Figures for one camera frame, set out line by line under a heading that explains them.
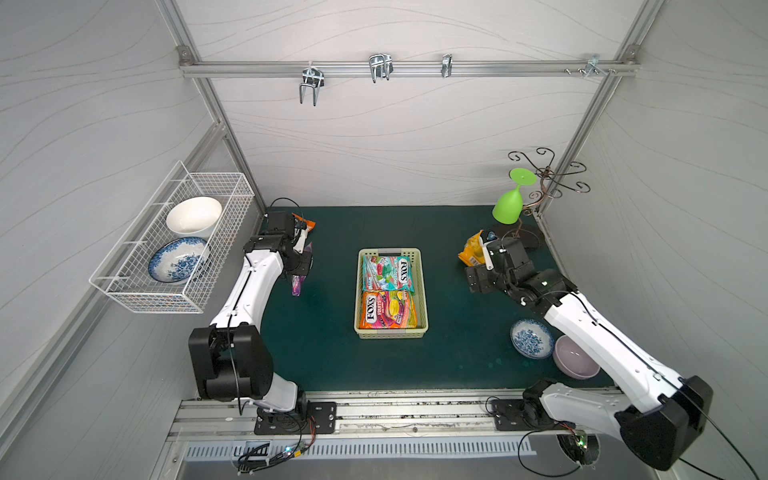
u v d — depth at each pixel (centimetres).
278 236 62
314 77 78
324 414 73
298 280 85
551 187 115
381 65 76
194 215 77
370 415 75
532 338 86
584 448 71
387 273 94
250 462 69
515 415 73
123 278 57
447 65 79
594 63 77
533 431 64
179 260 65
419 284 90
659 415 38
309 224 115
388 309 88
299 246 74
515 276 56
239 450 70
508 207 89
